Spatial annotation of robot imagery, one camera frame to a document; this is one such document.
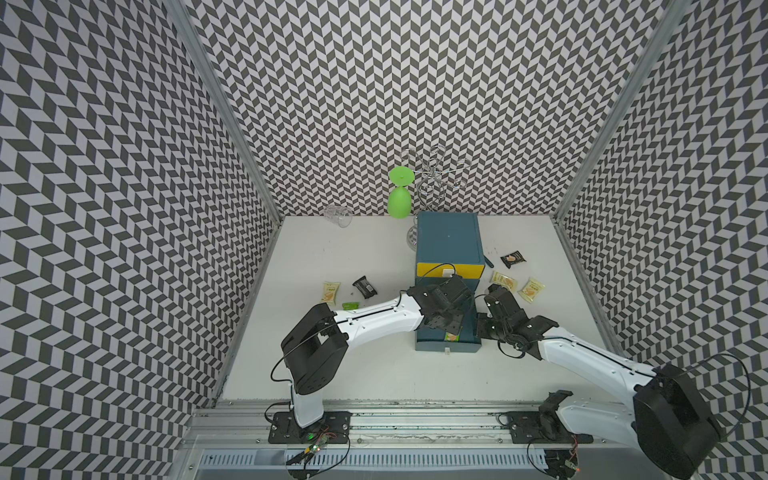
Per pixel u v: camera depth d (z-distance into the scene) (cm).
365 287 98
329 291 96
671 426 40
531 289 98
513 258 105
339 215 120
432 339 84
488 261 105
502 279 99
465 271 83
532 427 73
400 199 91
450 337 86
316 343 48
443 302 64
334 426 72
